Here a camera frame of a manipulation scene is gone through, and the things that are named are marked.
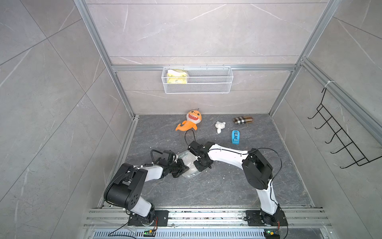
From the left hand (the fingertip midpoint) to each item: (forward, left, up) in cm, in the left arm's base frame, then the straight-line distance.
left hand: (190, 166), depth 90 cm
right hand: (0, -8, -1) cm, 8 cm away
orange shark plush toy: (+35, -3, +6) cm, 36 cm away
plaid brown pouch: (+36, -42, +1) cm, 55 cm away
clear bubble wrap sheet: (+5, +1, +1) cm, 5 cm away
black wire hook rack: (-13, -68, +32) cm, 76 cm away
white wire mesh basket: (+50, -7, +28) cm, 58 cm away
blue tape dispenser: (+21, -33, 0) cm, 39 cm away
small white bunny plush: (+31, -23, +1) cm, 39 cm away
